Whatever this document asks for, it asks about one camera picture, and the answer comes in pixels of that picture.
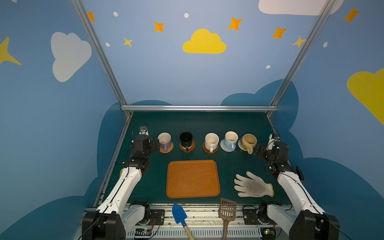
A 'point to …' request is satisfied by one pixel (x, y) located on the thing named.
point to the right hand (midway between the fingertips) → (266, 145)
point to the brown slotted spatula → (227, 212)
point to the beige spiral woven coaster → (239, 145)
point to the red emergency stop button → (299, 173)
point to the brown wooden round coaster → (190, 149)
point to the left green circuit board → (143, 232)
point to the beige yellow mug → (249, 142)
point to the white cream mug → (211, 141)
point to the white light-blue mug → (230, 139)
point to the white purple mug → (165, 140)
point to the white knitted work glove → (252, 186)
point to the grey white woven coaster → (226, 149)
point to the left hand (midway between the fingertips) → (146, 139)
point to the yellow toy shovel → (121, 172)
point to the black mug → (186, 140)
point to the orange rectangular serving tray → (192, 178)
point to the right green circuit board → (267, 233)
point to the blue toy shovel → (179, 216)
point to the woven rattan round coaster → (162, 150)
